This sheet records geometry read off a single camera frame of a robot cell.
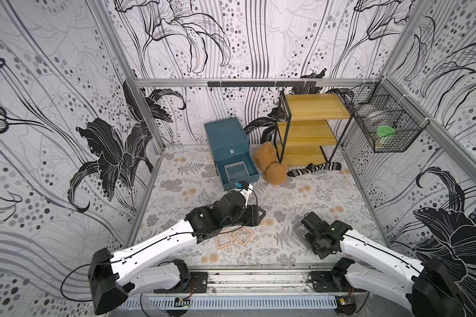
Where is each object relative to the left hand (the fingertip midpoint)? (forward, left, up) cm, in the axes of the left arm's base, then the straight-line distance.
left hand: (262, 219), depth 70 cm
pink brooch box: (-2, +15, -19) cm, 25 cm away
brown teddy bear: (+36, -4, -10) cm, 38 cm away
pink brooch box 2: (0, +7, -19) cm, 20 cm away
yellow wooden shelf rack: (+45, -22, 0) cm, 50 cm away
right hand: (-1, -21, -19) cm, 28 cm away
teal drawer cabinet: (+39, +15, 0) cm, 41 cm away
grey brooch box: (+32, +11, -13) cm, 36 cm away
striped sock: (+37, -30, -16) cm, 51 cm away
